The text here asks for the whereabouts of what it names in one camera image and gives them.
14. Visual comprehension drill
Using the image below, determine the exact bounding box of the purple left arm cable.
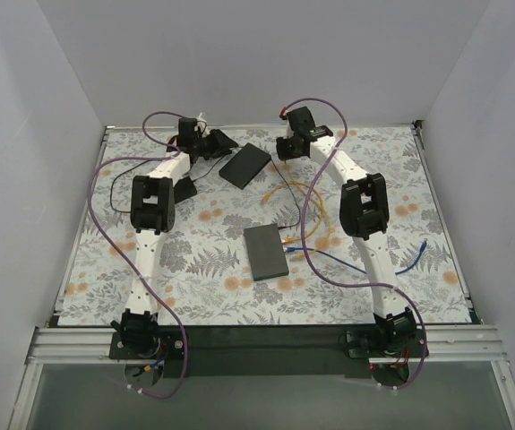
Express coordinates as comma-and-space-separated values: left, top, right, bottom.
85, 109, 192, 400

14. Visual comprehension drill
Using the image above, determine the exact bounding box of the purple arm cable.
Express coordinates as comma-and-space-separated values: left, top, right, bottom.
85, 109, 192, 400
279, 97, 429, 389

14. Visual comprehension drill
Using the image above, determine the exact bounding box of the thin black adapter cable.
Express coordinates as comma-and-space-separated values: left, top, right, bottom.
107, 156, 303, 230

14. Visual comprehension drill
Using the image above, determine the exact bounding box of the blue ethernet cable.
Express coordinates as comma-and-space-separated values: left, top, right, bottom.
285, 240, 429, 277

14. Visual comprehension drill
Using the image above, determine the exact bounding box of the floral patterned table mat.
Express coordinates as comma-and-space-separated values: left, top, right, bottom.
56, 126, 470, 326

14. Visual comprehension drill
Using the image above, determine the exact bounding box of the aluminium frame rail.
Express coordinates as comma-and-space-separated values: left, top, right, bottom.
26, 325, 508, 364

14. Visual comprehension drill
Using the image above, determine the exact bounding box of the yellow ethernet cable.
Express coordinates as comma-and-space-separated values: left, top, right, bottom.
260, 181, 325, 225
283, 196, 335, 261

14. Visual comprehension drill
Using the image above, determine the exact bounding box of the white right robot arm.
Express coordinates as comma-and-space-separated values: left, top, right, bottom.
276, 134, 416, 353

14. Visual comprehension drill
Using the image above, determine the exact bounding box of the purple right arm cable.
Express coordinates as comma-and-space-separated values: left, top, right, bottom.
279, 97, 429, 389

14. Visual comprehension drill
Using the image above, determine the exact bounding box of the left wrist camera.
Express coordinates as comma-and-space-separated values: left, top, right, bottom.
176, 114, 207, 153

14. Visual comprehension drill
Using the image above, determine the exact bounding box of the black power adapter brick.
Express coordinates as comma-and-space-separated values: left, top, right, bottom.
174, 176, 198, 204

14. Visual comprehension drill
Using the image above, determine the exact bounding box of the black network switch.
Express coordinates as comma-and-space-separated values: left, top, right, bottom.
219, 143, 271, 190
244, 223, 289, 281

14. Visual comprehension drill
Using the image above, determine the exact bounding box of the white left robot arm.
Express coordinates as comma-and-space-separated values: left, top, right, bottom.
112, 126, 238, 358

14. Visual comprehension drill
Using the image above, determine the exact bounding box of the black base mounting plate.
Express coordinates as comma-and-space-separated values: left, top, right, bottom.
108, 324, 428, 379

